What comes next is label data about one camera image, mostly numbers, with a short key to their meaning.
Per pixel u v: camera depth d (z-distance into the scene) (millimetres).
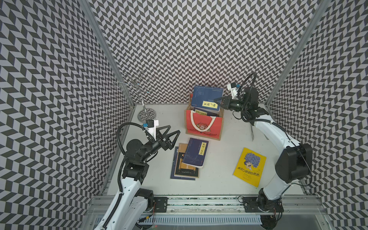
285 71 941
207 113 1019
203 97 798
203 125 899
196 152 882
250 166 848
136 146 517
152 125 583
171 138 588
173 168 831
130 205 571
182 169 825
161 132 680
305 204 753
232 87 721
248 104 631
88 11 726
